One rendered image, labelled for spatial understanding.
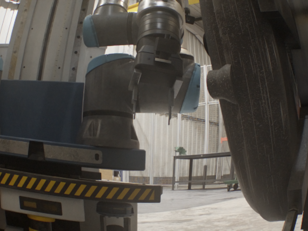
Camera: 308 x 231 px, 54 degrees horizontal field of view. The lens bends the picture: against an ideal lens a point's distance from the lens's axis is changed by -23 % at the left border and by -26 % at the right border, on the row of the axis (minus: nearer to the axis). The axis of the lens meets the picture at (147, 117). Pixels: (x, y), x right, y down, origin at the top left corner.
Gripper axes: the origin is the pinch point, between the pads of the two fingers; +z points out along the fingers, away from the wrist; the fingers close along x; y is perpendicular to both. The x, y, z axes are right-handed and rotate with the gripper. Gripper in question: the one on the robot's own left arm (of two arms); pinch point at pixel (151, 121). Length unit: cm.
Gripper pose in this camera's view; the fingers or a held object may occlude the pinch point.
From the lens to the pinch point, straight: 57.8
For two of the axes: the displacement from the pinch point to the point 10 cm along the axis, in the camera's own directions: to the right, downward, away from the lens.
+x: 9.8, 1.6, 1.5
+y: 2.1, -5.3, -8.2
